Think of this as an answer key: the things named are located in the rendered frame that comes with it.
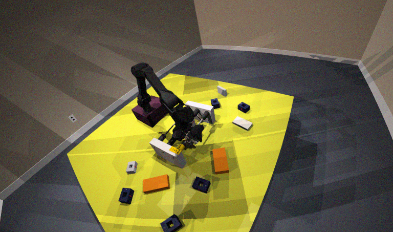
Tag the orange rectangular block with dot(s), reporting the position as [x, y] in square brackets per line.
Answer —
[220, 161]
[156, 184]

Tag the white flat rectangular block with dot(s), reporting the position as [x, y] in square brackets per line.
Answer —
[244, 124]

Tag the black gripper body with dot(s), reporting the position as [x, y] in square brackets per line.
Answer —
[194, 131]

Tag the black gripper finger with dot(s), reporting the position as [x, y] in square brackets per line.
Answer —
[199, 137]

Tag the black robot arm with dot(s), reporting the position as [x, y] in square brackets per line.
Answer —
[167, 98]

